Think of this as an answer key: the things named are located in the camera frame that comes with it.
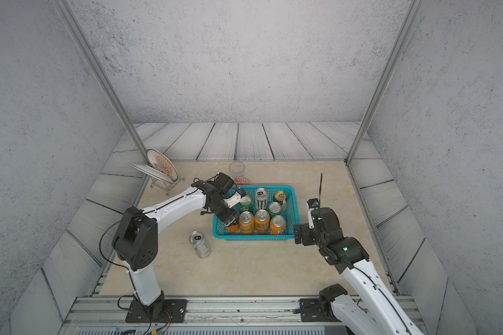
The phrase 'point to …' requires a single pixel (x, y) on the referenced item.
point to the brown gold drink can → (280, 195)
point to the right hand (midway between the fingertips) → (309, 225)
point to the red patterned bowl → (242, 181)
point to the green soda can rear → (246, 204)
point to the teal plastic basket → (289, 208)
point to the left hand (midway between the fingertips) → (234, 217)
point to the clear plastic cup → (237, 168)
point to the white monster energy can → (261, 198)
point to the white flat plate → (154, 172)
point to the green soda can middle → (274, 209)
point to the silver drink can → (201, 245)
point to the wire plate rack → (164, 185)
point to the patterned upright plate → (160, 161)
